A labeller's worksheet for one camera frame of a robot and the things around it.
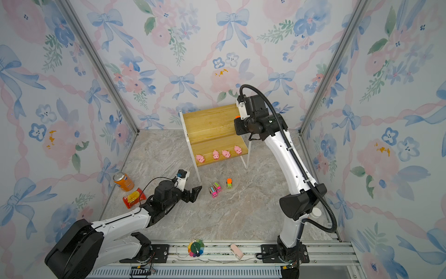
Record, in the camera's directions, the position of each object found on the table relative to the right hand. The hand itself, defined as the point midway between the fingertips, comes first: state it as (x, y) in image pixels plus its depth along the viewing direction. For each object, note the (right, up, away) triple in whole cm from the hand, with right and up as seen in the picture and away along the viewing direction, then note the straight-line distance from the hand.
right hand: (239, 122), depth 76 cm
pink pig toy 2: (-6, -14, +10) cm, 18 cm away
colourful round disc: (-19, -55, -1) cm, 58 cm away
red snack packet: (-52, -37, +11) cm, 65 cm away
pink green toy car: (-10, -32, +16) cm, 37 cm away
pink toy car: (-12, -34, +14) cm, 39 cm away
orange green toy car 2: (-4, -30, +17) cm, 35 cm away
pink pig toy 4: (-18, -16, +8) cm, 26 cm away
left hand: (-21, -28, +9) cm, 36 cm away
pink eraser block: (-2, -55, -3) cm, 55 cm away
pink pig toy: (0, -12, +12) cm, 17 cm away
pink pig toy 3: (-11, -15, +10) cm, 21 cm away
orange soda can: (-57, -28, +10) cm, 64 cm away
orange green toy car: (0, +4, +7) cm, 8 cm away
